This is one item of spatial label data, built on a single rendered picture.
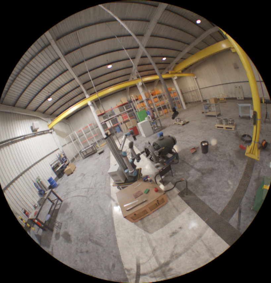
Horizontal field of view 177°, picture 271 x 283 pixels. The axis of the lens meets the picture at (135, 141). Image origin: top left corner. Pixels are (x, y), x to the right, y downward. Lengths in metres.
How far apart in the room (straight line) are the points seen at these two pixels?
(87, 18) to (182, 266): 8.95
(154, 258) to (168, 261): 0.25
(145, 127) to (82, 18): 8.79
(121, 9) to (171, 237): 9.10
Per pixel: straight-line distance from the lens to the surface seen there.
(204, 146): 3.23
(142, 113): 9.96
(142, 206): 1.87
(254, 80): 3.19
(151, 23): 8.08
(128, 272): 2.34
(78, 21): 6.82
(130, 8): 7.45
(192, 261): 2.10
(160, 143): 2.89
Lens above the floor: 2.03
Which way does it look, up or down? 17 degrees down
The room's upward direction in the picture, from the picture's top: 24 degrees counter-clockwise
